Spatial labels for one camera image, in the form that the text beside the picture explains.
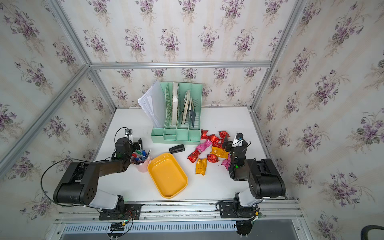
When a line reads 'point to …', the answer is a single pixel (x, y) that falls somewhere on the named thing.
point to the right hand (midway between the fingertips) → (236, 136)
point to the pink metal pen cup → (142, 167)
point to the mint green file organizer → (183, 134)
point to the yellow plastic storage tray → (167, 174)
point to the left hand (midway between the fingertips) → (133, 139)
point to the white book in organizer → (174, 103)
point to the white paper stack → (153, 101)
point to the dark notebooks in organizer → (188, 107)
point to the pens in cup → (139, 156)
